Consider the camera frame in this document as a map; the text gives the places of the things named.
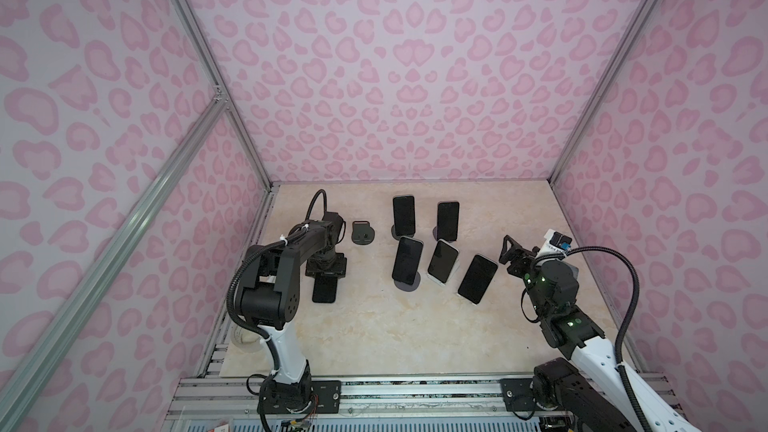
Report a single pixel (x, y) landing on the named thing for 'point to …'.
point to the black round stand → (362, 233)
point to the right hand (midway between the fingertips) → (517, 240)
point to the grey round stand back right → (435, 235)
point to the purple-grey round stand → (407, 287)
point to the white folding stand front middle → (453, 273)
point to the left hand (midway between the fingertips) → (331, 270)
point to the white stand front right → (491, 281)
